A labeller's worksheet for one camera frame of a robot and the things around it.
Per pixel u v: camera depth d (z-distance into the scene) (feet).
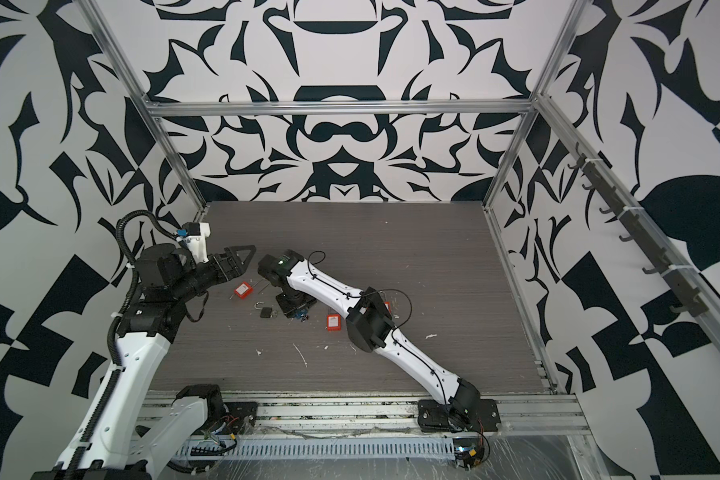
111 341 1.55
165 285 1.75
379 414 2.49
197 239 2.10
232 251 2.09
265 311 3.01
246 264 2.18
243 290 3.10
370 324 2.09
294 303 2.72
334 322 2.91
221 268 2.05
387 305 2.18
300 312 2.95
